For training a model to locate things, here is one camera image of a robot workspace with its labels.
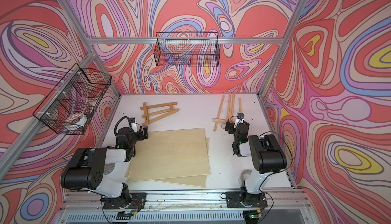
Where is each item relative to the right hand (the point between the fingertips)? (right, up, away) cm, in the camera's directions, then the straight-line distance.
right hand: (236, 123), depth 96 cm
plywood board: (-24, -29, -17) cm, 41 cm away
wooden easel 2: (-1, +8, +11) cm, 14 cm away
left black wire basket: (-89, +9, -23) cm, 92 cm away
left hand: (-61, -2, -3) cm, 61 cm away
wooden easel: (-57, +6, +12) cm, 59 cm away
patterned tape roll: (-82, +4, -25) cm, 86 cm away
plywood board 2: (-43, -18, -6) cm, 47 cm away
